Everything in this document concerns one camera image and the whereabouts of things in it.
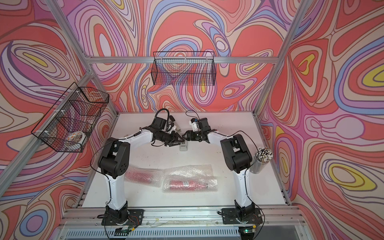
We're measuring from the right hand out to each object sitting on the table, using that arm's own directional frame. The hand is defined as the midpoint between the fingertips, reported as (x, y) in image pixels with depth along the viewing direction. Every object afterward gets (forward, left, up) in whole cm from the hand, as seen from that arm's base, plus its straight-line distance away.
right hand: (187, 139), depth 100 cm
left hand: (-6, +2, +5) cm, 8 cm away
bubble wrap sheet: (-26, -1, -3) cm, 26 cm away
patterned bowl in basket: (-15, +53, +24) cm, 61 cm away
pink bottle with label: (-26, +27, +2) cm, 37 cm away
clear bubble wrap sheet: (-23, +17, -1) cm, 29 cm away
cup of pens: (-23, -39, +13) cm, 47 cm away
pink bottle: (-31, +2, +2) cm, 31 cm away
